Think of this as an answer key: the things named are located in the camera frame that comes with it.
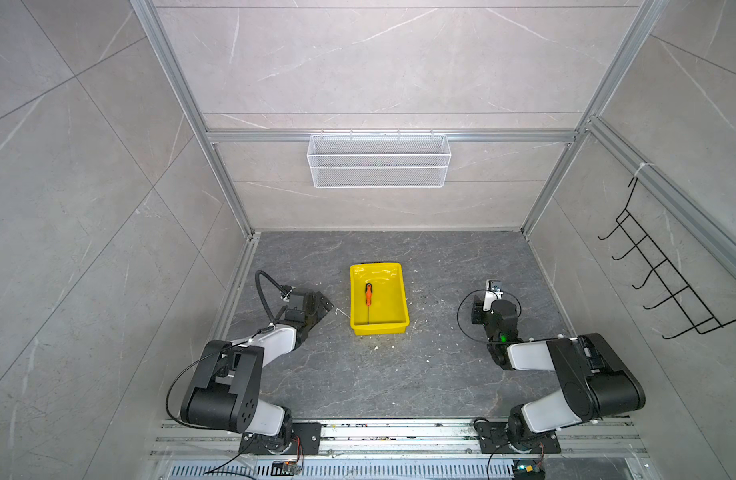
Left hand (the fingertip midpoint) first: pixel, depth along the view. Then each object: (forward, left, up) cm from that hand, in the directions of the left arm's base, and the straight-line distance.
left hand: (321, 298), depth 94 cm
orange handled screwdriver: (+1, -15, -3) cm, 16 cm away
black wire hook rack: (-20, -82, +27) cm, 89 cm away
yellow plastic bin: (-3, -22, -6) cm, 23 cm away
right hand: (-1, -53, +2) cm, 53 cm away
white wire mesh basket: (+39, -20, +25) cm, 50 cm away
